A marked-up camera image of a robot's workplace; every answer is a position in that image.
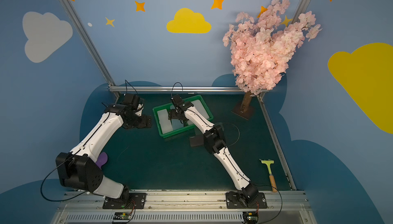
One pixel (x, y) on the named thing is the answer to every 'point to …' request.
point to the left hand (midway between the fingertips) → (143, 122)
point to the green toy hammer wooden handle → (268, 161)
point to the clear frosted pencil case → (166, 124)
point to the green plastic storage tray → (167, 106)
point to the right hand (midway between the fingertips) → (176, 115)
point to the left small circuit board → (122, 216)
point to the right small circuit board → (250, 217)
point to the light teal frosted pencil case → (176, 124)
